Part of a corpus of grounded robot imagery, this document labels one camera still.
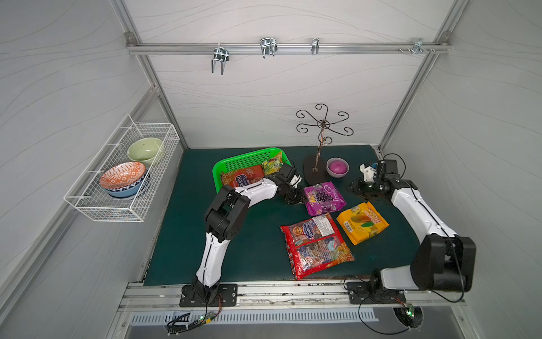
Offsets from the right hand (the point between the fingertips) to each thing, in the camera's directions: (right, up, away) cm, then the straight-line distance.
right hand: (349, 187), depth 86 cm
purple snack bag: (-10, -6, +7) cm, 13 cm away
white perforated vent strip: (-38, -43, -16) cm, 59 cm away
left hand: (-16, -7, +5) cm, 19 cm away
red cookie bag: (-49, +3, +15) cm, 51 cm away
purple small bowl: (0, +8, +18) cm, 20 cm away
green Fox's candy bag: (-33, +9, +17) cm, 38 cm away
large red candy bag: (-16, -23, -5) cm, 28 cm away
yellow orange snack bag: (+5, -15, 0) cm, 16 cm away
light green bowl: (-77, +14, -13) cm, 80 cm away
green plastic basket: (-45, +12, +21) cm, 51 cm away
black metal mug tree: (-10, +8, +21) cm, 25 cm away
